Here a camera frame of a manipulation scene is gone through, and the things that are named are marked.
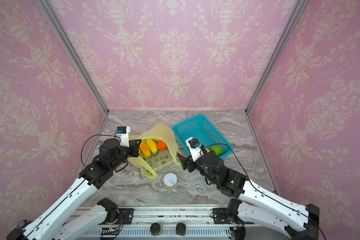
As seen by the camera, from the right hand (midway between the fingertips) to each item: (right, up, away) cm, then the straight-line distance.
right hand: (185, 149), depth 67 cm
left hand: (-21, +3, +6) cm, 22 cm away
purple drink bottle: (-61, -26, -12) cm, 67 cm away
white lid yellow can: (-8, -19, +13) cm, 25 cm away
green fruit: (+21, -5, +26) cm, 34 cm away
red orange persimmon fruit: (-14, -2, +27) cm, 31 cm away
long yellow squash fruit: (-21, -2, +28) cm, 35 cm away
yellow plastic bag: (-14, +7, +15) cm, 22 cm away
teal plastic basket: (+11, +9, +42) cm, 44 cm away
